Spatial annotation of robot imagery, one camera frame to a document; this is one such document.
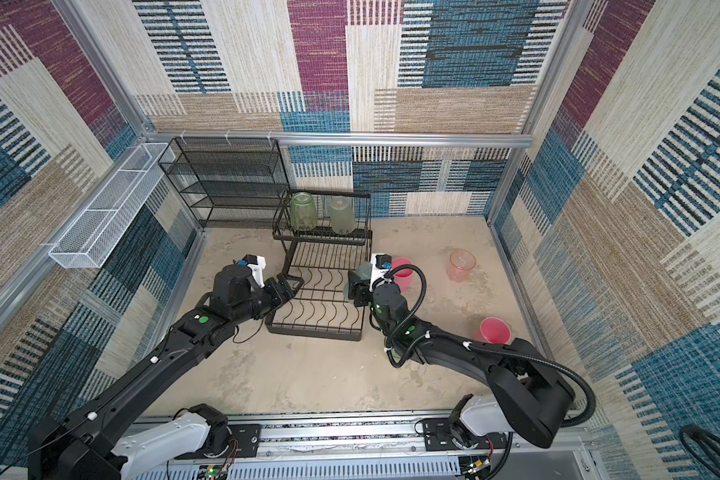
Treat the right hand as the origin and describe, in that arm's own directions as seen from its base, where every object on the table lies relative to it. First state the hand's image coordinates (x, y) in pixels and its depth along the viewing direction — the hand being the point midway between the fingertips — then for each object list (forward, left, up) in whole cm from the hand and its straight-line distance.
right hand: (361, 273), depth 82 cm
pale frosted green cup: (+17, +5, +5) cm, 19 cm away
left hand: (-4, +16, +3) cm, 17 cm away
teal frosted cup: (-5, -1, +8) cm, 10 cm away
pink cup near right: (-9, -39, -19) cm, 44 cm away
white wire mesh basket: (+5, +63, +15) cm, 65 cm away
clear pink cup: (+10, -32, -12) cm, 35 cm away
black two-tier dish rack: (+15, +9, 0) cm, 17 cm away
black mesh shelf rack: (+44, +47, -2) cm, 64 cm away
